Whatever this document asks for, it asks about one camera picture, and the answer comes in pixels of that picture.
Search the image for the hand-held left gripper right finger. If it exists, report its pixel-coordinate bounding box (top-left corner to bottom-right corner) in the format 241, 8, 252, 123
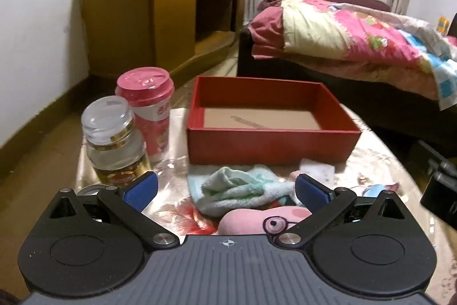
276, 174, 406, 250

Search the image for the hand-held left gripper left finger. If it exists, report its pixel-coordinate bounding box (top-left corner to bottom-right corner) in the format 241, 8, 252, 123
48, 171, 179, 250

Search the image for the small white pink pouch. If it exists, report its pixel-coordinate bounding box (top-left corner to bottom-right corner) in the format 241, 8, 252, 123
290, 158, 337, 189

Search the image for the small blue soft toy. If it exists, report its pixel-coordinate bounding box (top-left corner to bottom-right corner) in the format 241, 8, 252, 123
360, 184, 398, 198

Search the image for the red cardboard box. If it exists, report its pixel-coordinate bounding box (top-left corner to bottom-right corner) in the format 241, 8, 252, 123
186, 75, 362, 166

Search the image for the pink pig plush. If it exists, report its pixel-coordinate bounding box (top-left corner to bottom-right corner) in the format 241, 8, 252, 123
218, 205, 313, 236

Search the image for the light green towel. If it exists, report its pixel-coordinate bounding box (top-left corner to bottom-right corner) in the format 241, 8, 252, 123
187, 165, 297, 218

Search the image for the clear glass jar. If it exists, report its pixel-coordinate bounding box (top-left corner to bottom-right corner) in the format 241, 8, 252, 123
81, 96, 152, 188

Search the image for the metal jar lid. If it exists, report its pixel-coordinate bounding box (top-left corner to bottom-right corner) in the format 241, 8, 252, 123
78, 184, 108, 196

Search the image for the pink paper cup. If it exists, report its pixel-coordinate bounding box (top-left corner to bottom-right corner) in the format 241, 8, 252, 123
115, 66, 175, 163

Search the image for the dark wooden bed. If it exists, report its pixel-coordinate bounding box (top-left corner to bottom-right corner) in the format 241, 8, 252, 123
237, 0, 457, 145

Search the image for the pink cartoon quilt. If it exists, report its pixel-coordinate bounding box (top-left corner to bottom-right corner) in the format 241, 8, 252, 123
248, 0, 457, 111

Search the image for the yellow toy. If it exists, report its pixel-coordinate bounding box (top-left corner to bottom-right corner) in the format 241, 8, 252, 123
436, 16, 450, 36

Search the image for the pale floral quilt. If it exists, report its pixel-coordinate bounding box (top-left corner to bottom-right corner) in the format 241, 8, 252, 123
332, 1, 457, 52

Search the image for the wooden cabinet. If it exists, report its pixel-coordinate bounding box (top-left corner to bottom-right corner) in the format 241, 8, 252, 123
77, 0, 248, 79

